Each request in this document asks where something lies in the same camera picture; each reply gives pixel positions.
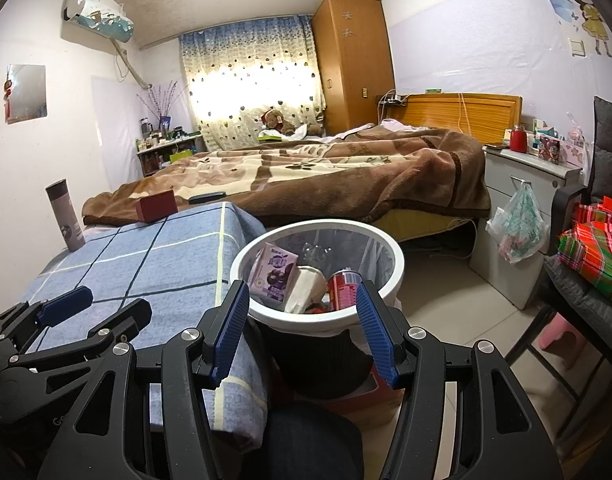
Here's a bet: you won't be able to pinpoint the white rim trash bin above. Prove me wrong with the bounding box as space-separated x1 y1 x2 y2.
230 220 405 401

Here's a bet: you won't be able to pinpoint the brown teddy bear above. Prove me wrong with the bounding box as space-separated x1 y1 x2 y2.
261 107 297 137

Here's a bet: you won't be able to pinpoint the wooden wardrobe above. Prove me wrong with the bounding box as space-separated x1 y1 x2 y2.
311 0 397 133

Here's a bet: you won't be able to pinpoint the pink plastic stool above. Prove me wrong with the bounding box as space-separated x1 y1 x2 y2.
538 317 579 356

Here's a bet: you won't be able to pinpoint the wooden bed headboard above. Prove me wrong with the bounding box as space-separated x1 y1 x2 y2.
401 92 524 146

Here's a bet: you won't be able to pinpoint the person's dark trouser leg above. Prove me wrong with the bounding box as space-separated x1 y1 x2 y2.
258 400 364 480

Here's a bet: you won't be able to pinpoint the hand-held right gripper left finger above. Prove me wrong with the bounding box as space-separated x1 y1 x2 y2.
38 280 250 480

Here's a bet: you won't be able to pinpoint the white air conditioner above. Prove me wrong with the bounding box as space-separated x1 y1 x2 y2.
62 0 136 43

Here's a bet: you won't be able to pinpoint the black office chair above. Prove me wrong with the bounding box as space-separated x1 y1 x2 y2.
506 95 612 441

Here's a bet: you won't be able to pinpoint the purple grape juice carton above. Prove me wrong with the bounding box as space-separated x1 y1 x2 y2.
250 242 299 306

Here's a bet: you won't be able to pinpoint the dark red box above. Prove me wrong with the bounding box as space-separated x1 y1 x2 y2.
138 190 179 223

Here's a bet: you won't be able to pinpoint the red drink can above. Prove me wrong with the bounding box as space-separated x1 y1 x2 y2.
326 269 364 313

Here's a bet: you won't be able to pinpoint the air conditioner hose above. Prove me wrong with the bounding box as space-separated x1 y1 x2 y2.
111 40 154 88

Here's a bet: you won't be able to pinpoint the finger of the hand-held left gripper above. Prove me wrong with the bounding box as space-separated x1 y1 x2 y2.
0 286 94 358
8 299 153 368

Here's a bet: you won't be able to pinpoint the red green plaid bag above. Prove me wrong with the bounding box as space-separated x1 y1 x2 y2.
558 195 612 311

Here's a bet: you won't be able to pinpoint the hanging plastic bag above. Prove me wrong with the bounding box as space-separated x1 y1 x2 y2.
486 180 550 266

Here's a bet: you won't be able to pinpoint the white nightstand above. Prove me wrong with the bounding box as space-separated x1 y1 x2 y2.
468 142 584 311

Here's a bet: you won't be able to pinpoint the brown patterned blanket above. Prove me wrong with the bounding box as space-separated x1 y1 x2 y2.
82 125 491 226

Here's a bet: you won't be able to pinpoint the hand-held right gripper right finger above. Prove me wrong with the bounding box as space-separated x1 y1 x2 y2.
356 280 564 480

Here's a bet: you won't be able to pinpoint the purple decorative branches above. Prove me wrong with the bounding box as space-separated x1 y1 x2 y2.
136 80 187 121

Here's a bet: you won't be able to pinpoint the cartoon print box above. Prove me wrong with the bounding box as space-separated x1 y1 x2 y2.
538 132 561 163

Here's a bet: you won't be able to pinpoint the white paper bag green print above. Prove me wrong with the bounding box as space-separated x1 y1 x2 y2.
284 265 329 315

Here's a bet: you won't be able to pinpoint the cartoon girl wall sticker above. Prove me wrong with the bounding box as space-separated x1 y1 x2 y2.
546 0 612 58

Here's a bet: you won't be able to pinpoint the spotted window curtain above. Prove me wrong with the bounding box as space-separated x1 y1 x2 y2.
178 16 327 152

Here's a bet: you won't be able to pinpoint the cluttered white shelf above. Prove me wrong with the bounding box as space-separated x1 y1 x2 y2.
136 130 207 178

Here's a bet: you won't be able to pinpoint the grey thermos flask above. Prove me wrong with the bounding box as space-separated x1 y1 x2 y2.
45 178 87 252

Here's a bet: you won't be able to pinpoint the silver wall mirror sheet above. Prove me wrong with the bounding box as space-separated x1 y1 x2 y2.
5 64 48 123

